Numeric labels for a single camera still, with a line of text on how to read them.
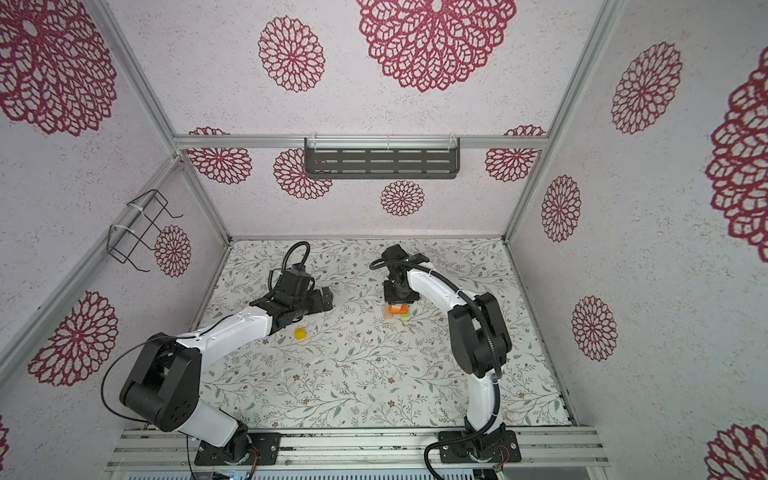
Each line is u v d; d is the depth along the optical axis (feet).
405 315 3.20
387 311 3.21
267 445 2.44
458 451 2.39
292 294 2.26
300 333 3.06
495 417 1.96
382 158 3.11
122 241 2.39
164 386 1.44
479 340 1.67
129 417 1.49
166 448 2.46
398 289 2.54
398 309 3.11
